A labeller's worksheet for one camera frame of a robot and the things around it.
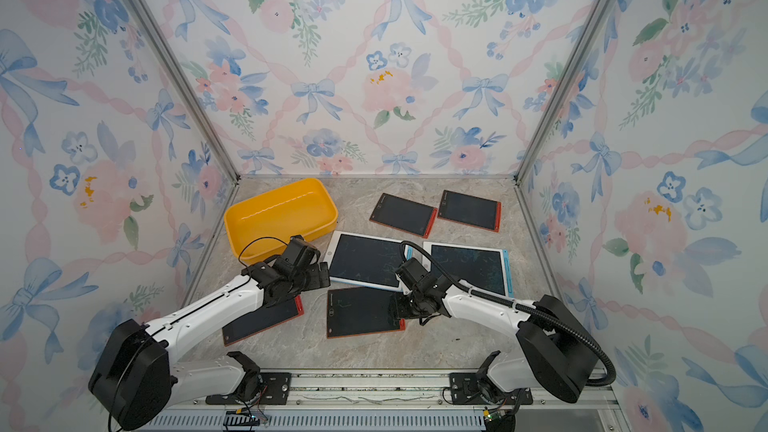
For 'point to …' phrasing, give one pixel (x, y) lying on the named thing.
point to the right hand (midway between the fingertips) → (386, 299)
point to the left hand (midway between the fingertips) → (319, 274)
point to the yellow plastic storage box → (258, 229)
